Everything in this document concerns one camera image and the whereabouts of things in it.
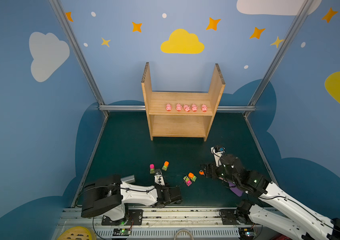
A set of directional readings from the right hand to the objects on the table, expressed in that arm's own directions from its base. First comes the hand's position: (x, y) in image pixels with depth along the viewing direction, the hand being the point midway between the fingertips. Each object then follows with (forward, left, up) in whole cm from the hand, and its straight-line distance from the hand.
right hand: (208, 162), depth 75 cm
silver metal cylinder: (-6, +43, -15) cm, 45 cm away
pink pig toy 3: (+27, +12, +11) cm, 32 cm away
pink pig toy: (+28, +2, +11) cm, 30 cm away
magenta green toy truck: (-5, +9, -16) cm, 19 cm away
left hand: (-8, +21, -19) cm, 29 cm away
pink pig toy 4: (+28, +16, +12) cm, 34 cm away
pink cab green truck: (+2, +31, -16) cm, 35 cm away
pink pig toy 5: (+27, +22, +12) cm, 37 cm away
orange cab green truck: (+5, +22, -16) cm, 28 cm away
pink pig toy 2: (+28, +7, +11) cm, 31 cm away
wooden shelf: (+25, +14, +8) cm, 30 cm away
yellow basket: (-32, +61, -14) cm, 71 cm away
